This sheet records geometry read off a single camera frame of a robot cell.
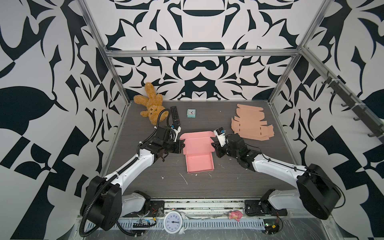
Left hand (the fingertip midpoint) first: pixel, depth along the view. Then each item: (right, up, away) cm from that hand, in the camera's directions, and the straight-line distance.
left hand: (184, 142), depth 83 cm
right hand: (+16, 0, +2) cm, 16 cm away
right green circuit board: (+41, -37, -12) cm, 57 cm away
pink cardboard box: (+7, -5, +4) cm, 10 cm away
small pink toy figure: (+25, -31, -13) cm, 42 cm away
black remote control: (-8, +15, +28) cm, 33 cm away
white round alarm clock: (-4, -34, -14) cm, 37 cm away
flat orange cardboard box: (+44, +8, +23) cm, 50 cm away
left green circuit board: (-18, -35, -12) cm, 42 cm away
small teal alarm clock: (+3, +17, +28) cm, 33 cm away
